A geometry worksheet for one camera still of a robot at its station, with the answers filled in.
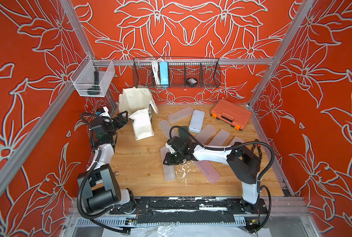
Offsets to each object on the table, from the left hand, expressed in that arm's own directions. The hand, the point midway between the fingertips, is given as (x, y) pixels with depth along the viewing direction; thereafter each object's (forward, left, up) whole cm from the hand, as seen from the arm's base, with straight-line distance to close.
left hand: (123, 113), depth 83 cm
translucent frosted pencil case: (+5, -51, -22) cm, 56 cm away
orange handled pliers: (-3, -86, -23) cm, 89 cm away
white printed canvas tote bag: (+22, -3, -14) cm, 26 cm away
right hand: (-18, -25, -19) cm, 36 cm away
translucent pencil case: (-24, -28, -18) cm, 41 cm away
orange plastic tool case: (+21, -71, -18) cm, 76 cm away
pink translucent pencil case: (-19, -51, -24) cm, 59 cm away
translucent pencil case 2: (+22, -33, -22) cm, 46 cm away
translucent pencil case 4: (+1, -72, -22) cm, 75 cm away
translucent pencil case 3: (+2, -61, -24) cm, 66 cm away
